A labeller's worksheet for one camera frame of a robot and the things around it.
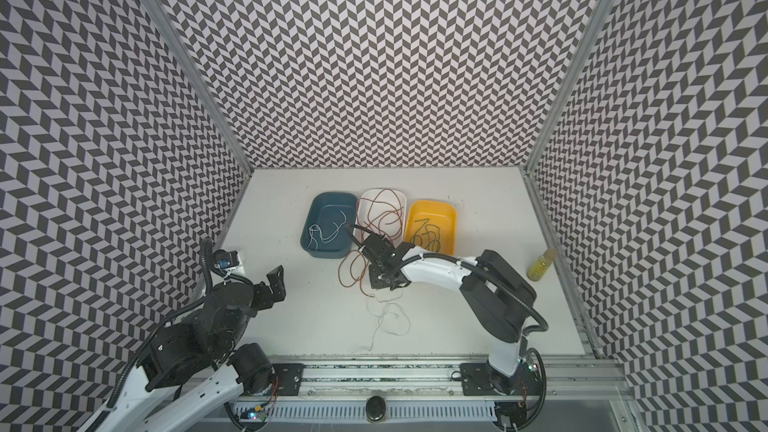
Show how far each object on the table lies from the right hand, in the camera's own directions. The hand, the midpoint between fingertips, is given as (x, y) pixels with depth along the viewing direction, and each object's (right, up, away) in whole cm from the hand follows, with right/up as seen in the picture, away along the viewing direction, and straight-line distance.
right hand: (381, 276), depth 89 cm
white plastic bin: (-5, +25, +13) cm, 29 cm away
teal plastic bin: (-19, +12, +9) cm, 24 cm away
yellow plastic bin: (+21, +18, +15) cm, 31 cm away
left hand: (-25, +6, -18) cm, 32 cm away
